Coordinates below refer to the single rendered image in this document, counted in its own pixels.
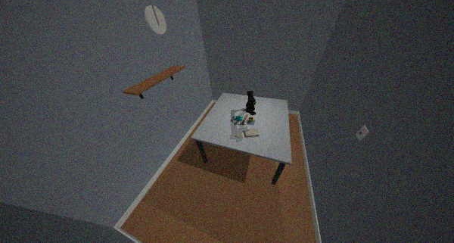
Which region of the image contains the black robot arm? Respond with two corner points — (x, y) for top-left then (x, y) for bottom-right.
(245, 91), (256, 113)

